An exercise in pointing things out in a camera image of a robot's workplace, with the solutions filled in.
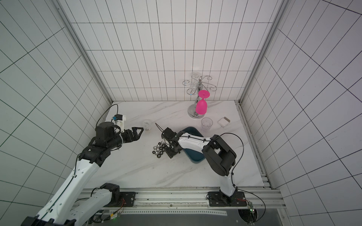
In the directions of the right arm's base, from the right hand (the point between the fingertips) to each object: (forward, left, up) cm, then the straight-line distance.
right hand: (167, 154), depth 90 cm
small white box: (+28, -40, +1) cm, 49 cm away
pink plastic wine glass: (+26, -21, +19) cm, 39 cm away
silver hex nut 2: (+4, +9, 0) cm, 10 cm away
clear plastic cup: (+24, -26, +3) cm, 35 cm away
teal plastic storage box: (-2, -18, +3) cm, 18 cm away
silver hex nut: (+8, +4, 0) cm, 9 cm away
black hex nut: (+3, +3, 0) cm, 4 cm away
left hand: (+2, +15, +21) cm, 26 cm away
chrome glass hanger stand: (+37, -20, +27) cm, 50 cm away
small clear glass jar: (+19, +17, +5) cm, 26 cm away
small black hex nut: (0, +9, +1) cm, 9 cm away
